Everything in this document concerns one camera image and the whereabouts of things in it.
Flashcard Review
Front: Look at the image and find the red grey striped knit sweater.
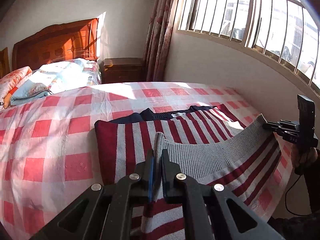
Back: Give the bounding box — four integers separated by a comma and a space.
94, 103, 284, 240

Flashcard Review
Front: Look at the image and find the person's right hand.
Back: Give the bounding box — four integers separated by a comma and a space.
291, 145, 318, 168

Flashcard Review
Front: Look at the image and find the pink checked bed sheet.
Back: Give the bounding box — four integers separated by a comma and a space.
1, 82, 292, 239

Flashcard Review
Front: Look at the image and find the barred window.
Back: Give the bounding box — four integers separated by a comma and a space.
178, 0, 319, 93

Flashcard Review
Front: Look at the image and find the dark wooden nightstand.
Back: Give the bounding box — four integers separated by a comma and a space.
101, 57, 146, 83

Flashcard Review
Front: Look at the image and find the floral folded quilt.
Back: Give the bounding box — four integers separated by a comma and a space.
10, 58, 101, 106

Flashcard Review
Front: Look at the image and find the pink floral curtain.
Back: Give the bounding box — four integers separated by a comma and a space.
143, 0, 178, 82

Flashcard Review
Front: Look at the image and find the pink floral pillow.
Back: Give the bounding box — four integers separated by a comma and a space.
1, 66, 33, 110

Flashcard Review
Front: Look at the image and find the carved wooden headboard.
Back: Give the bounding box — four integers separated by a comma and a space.
12, 18, 99, 70

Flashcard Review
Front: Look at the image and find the black cable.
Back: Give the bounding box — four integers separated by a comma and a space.
285, 173, 313, 217

